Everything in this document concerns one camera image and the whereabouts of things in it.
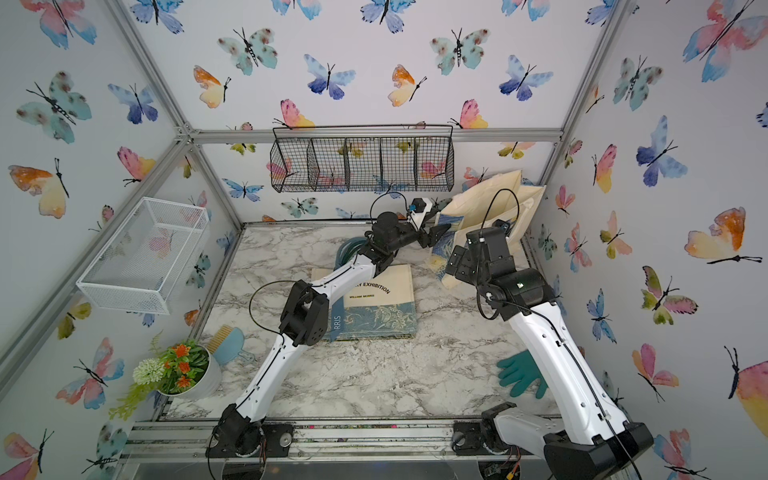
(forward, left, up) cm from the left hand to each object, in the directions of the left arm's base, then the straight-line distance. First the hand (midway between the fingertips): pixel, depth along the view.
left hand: (444, 211), depth 88 cm
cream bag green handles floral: (+7, +32, -24) cm, 41 cm away
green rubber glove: (-37, -20, -26) cm, 50 cm away
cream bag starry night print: (+13, -21, -7) cm, 26 cm away
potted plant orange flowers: (-40, +65, -13) cm, 77 cm away
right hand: (-21, -4, +4) cm, 22 cm away
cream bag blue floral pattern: (-17, +19, -25) cm, 36 cm away
